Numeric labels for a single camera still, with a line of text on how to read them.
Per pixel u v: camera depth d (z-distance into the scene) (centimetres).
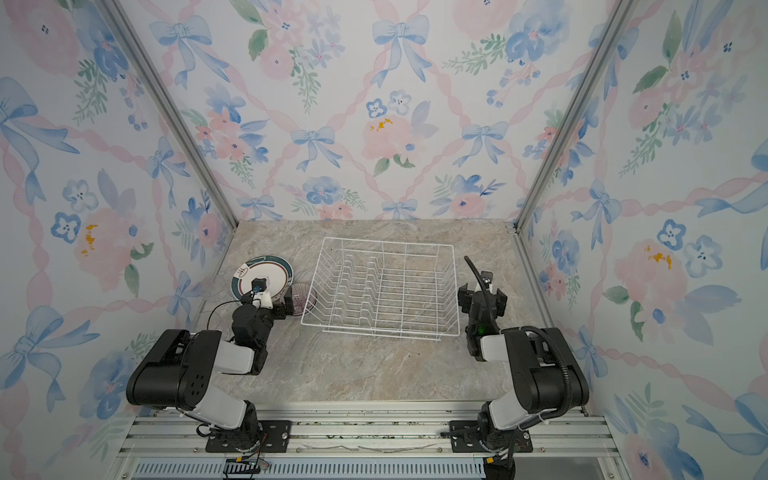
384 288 101
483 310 70
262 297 78
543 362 51
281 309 82
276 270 103
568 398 43
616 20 69
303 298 87
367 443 74
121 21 70
